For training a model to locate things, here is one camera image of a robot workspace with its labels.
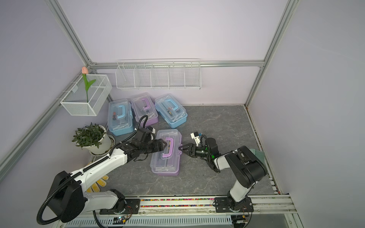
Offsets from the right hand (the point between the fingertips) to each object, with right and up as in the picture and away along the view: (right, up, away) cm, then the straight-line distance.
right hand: (179, 149), depth 82 cm
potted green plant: (-51, +7, +1) cm, 51 cm away
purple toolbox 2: (-8, -7, -1) cm, 10 cm away
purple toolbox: (-30, +29, +26) cm, 49 cm away
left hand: (-10, +1, +1) cm, 10 cm away
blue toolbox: (-43, +19, +17) cm, 50 cm away
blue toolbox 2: (-8, +25, +23) cm, 35 cm away
